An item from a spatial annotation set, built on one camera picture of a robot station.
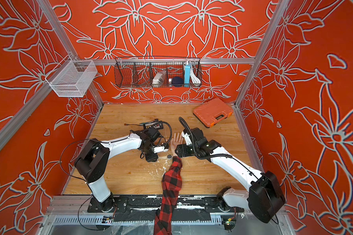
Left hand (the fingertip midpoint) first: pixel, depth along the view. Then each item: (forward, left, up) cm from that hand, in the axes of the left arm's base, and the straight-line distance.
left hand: (155, 155), depth 90 cm
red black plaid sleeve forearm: (-17, -12, +3) cm, 21 cm away
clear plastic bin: (+34, +56, +31) cm, 73 cm away
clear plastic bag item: (+38, 0, +31) cm, 49 cm away
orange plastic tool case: (+35, -38, +5) cm, 52 cm away
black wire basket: (+48, +16, +29) cm, 58 cm away
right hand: (-2, -14, +11) cm, 19 cm away
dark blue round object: (+41, -11, +27) cm, 50 cm away
